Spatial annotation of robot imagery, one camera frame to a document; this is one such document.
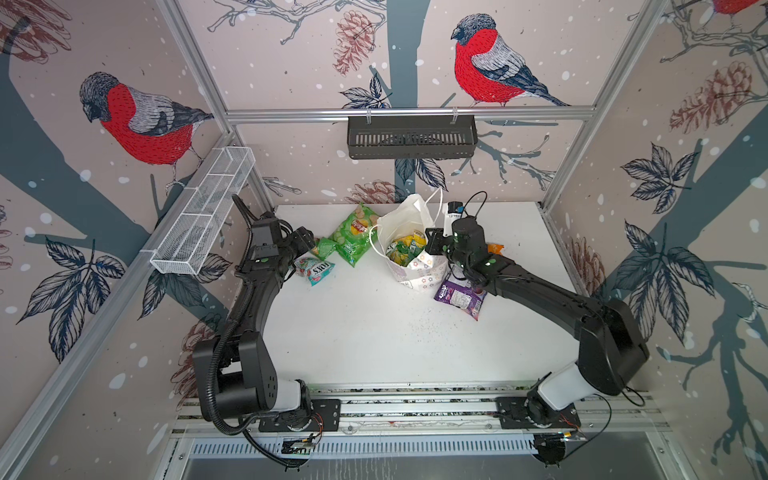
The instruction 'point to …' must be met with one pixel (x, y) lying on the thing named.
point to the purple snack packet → (460, 297)
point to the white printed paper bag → (400, 236)
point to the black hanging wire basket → (412, 139)
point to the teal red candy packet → (313, 269)
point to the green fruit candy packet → (406, 249)
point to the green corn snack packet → (323, 248)
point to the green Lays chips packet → (351, 236)
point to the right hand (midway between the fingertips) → (423, 232)
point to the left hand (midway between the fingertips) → (302, 235)
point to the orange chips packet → (494, 248)
